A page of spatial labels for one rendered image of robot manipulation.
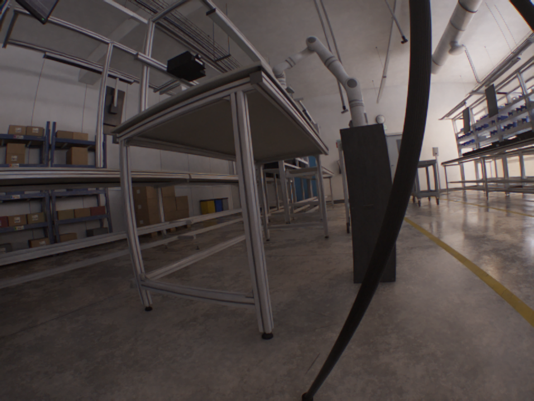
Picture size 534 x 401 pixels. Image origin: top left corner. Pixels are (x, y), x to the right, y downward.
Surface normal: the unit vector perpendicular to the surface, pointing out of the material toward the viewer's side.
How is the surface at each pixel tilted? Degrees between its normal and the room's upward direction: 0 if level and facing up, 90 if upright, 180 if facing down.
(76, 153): 90
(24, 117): 90
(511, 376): 0
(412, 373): 0
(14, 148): 90
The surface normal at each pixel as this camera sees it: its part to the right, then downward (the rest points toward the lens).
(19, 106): 0.92, -0.10
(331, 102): -0.36, 0.07
